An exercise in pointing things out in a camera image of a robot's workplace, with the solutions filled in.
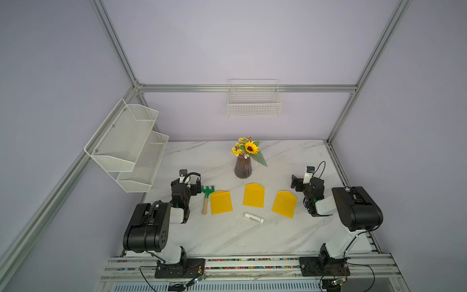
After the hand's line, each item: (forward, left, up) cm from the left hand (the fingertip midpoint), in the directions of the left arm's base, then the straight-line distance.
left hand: (188, 180), depth 95 cm
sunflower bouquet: (+5, -30, +20) cm, 37 cm away
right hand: (+4, -62, -3) cm, 62 cm away
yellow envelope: (-8, -17, -10) cm, 21 cm away
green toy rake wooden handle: (-4, -9, -5) cm, 11 cm away
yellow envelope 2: (-6, -35, -7) cm, 36 cm away
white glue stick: (-19, -36, -5) cm, 41 cm away
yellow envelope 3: (-10, -51, -7) cm, 52 cm away
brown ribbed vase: (+12, -29, -6) cm, 32 cm away
